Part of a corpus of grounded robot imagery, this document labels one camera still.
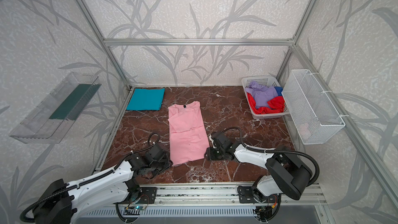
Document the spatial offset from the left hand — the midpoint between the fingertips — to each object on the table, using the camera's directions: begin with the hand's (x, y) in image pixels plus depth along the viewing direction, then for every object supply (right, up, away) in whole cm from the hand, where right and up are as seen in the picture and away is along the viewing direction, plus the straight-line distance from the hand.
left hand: (175, 160), depth 83 cm
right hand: (+17, +4, +4) cm, 18 cm away
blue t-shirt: (+67, +40, +24) cm, 81 cm away
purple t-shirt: (+55, +37, +24) cm, 70 cm away
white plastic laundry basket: (+61, +47, +33) cm, 84 cm away
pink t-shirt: (+6, +9, +9) cm, 14 cm away
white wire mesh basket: (+61, +25, -21) cm, 69 cm away
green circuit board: (-14, -17, -12) cm, 25 cm away
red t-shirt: (+62, +29, +17) cm, 71 cm away
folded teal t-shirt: (-28, +33, +29) cm, 52 cm away
